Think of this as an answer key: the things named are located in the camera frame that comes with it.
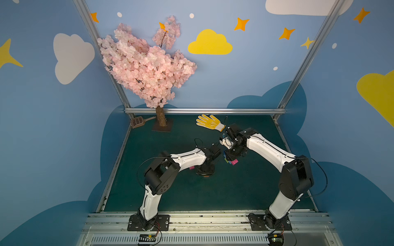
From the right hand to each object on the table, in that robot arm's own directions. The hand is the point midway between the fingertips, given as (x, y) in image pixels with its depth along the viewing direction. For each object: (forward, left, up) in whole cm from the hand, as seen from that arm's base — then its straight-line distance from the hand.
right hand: (231, 155), depth 88 cm
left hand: (-8, +12, -9) cm, 17 cm away
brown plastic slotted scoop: (+29, +67, -7) cm, 74 cm away
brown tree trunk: (+27, +48, +2) cm, 55 cm away
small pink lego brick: (-5, -1, +1) cm, 6 cm away
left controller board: (-42, +42, -12) cm, 60 cm away
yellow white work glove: (+35, +12, -10) cm, 38 cm away
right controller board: (-38, -21, -13) cm, 45 cm away
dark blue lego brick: (-3, +3, -2) cm, 4 cm away
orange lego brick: (-10, +14, -10) cm, 20 cm away
